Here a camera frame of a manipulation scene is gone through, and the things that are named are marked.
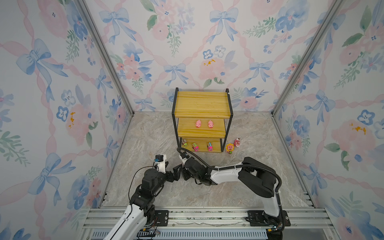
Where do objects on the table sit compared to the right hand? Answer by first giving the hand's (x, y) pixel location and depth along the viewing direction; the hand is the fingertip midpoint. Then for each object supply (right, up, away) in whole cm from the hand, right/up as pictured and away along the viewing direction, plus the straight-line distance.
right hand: (180, 166), depth 90 cm
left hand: (-2, +4, -10) cm, 11 cm away
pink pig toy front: (+11, +26, -2) cm, 28 cm away
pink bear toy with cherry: (+36, +14, +8) cm, 40 cm away
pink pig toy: (+18, +26, -2) cm, 31 cm away
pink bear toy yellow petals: (+31, +10, +5) cm, 33 cm away
